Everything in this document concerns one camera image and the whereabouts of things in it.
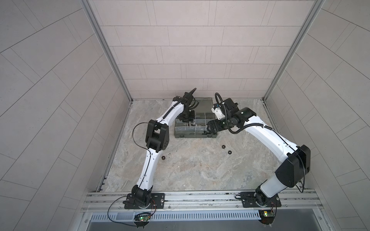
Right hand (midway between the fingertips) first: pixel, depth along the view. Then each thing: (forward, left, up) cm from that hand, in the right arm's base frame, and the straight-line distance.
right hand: (213, 126), depth 80 cm
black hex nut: (-9, +30, -16) cm, 35 cm away
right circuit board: (-41, -21, -19) cm, 50 cm away
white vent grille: (-38, +8, -18) cm, 43 cm away
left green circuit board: (-38, +37, -13) cm, 54 cm away
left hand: (+15, +9, -10) cm, 20 cm away
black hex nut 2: (-8, -11, -18) cm, 22 cm away
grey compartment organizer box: (+8, +10, -13) cm, 18 cm away
